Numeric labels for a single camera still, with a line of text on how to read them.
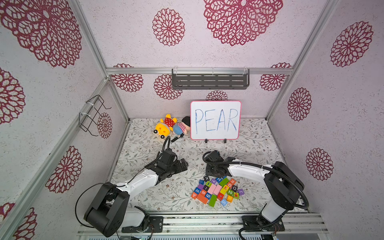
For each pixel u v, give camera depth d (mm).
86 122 777
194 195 815
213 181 875
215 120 1025
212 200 815
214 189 838
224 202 802
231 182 873
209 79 970
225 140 1060
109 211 416
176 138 1093
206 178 879
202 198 816
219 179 876
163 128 1050
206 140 1060
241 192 834
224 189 834
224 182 877
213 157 709
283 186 459
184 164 796
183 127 1062
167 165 675
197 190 834
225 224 754
